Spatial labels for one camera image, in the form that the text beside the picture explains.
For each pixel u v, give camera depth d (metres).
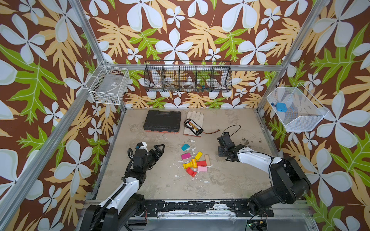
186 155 0.94
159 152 0.75
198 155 0.93
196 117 1.14
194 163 0.89
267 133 1.11
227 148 0.72
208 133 1.05
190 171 0.86
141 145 0.79
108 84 0.87
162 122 1.06
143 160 0.65
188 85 0.99
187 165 0.89
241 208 0.74
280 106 0.87
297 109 0.82
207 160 0.91
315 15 0.70
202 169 0.87
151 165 0.73
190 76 0.99
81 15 0.70
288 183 0.44
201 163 0.89
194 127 1.05
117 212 0.43
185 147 0.96
